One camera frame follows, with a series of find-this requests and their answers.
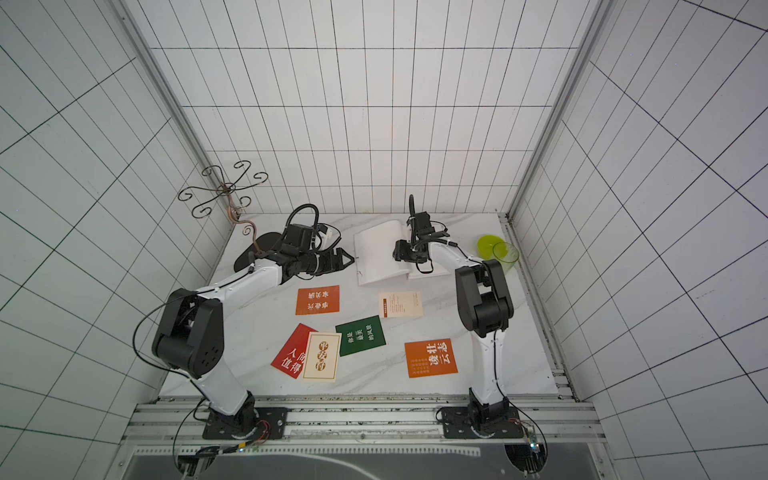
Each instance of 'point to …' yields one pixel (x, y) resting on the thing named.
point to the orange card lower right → (430, 358)
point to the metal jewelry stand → (216, 186)
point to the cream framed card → (322, 356)
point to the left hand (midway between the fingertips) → (343, 266)
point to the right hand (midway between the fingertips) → (404, 248)
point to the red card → (291, 359)
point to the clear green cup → (506, 253)
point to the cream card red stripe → (395, 304)
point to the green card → (360, 335)
